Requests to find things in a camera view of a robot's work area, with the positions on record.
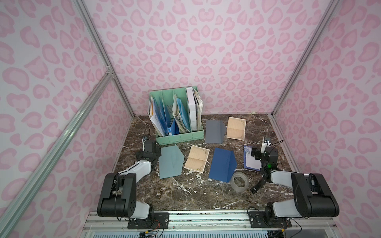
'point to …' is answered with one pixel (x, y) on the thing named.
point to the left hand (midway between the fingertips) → (147, 147)
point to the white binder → (192, 108)
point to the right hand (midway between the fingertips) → (262, 144)
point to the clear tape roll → (242, 175)
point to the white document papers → (157, 114)
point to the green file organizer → (176, 115)
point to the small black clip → (261, 182)
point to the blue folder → (182, 110)
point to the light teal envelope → (170, 162)
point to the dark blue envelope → (223, 165)
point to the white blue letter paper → (250, 162)
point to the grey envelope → (215, 131)
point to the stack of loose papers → (199, 105)
